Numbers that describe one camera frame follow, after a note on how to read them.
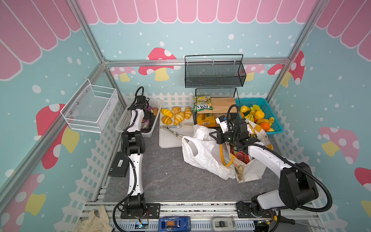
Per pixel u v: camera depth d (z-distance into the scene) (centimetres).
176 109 116
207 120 103
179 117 110
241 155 80
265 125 97
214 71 94
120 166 88
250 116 106
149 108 114
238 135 67
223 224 68
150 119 109
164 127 106
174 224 67
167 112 115
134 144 71
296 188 43
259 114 102
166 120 109
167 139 104
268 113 109
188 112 116
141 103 90
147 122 106
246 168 70
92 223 71
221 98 106
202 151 70
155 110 111
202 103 97
